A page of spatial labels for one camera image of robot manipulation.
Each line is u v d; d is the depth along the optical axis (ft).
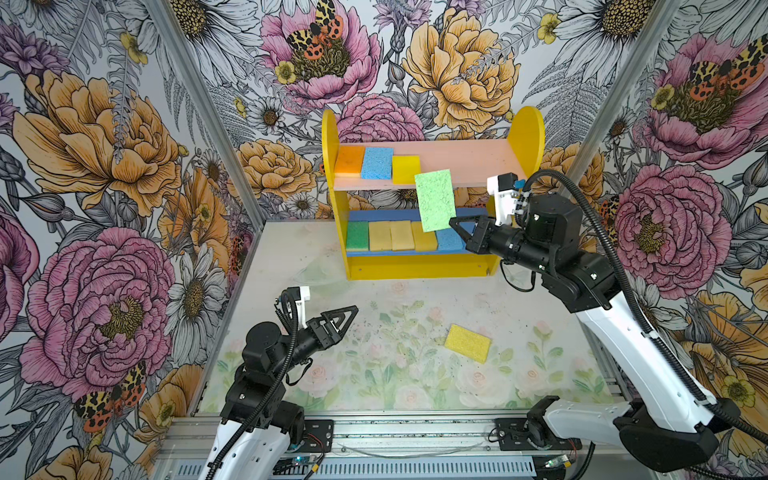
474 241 1.71
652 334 1.26
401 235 3.16
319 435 2.44
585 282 1.33
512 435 2.43
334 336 1.91
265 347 1.65
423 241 3.08
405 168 2.45
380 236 3.17
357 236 3.19
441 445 2.41
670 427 1.28
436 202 1.96
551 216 1.38
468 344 2.92
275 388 1.56
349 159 2.51
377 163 2.55
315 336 1.93
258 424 1.63
